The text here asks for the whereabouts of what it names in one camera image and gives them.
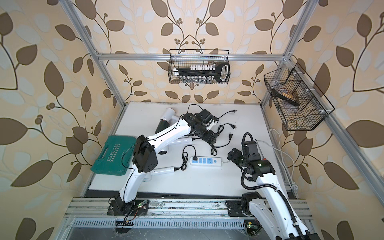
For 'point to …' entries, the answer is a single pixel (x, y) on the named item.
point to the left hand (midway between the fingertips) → (209, 135)
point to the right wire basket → (298, 107)
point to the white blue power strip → (206, 161)
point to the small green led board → (142, 204)
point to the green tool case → (116, 157)
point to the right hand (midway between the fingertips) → (233, 157)
